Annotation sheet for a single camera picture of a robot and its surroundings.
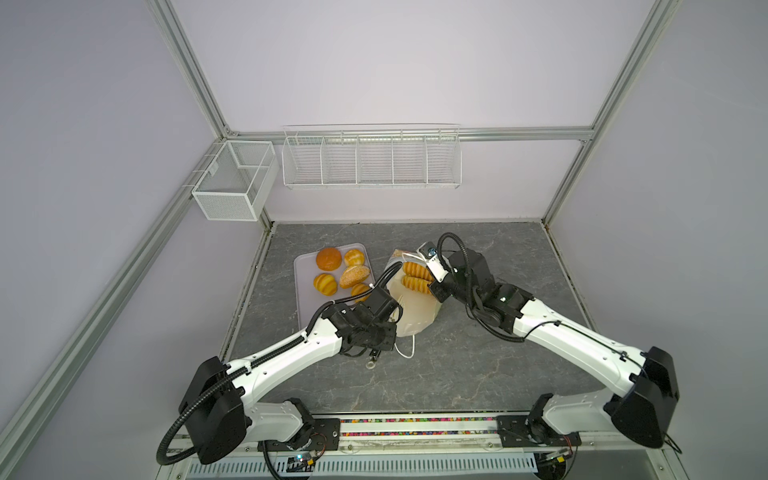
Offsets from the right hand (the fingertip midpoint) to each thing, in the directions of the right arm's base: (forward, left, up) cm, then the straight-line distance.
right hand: (432, 267), depth 77 cm
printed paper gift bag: (-3, +3, -18) cm, 18 cm away
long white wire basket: (+42, +17, +6) cm, 46 cm away
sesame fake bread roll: (+11, +24, -20) cm, 33 cm away
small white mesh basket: (+38, +65, -1) cm, 75 cm away
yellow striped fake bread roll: (+9, +34, -21) cm, 40 cm away
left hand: (-15, +11, -14) cm, 23 cm away
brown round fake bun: (+19, +34, -20) cm, 43 cm away
